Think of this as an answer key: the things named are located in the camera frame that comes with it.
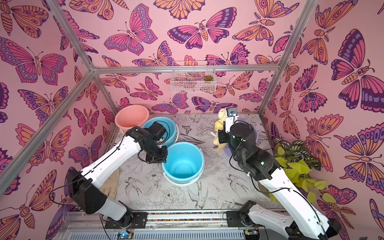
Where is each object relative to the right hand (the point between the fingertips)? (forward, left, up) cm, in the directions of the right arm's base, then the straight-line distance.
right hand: (227, 120), depth 63 cm
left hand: (-7, +28, -23) cm, 37 cm away
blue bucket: (-1, +21, -38) cm, 44 cm away
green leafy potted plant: (-6, -36, -21) cm, 42 cm away
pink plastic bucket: (+24, +58, -23) cm, 67 cm away
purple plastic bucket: (-1, -3, -21) cm, 21 cm away
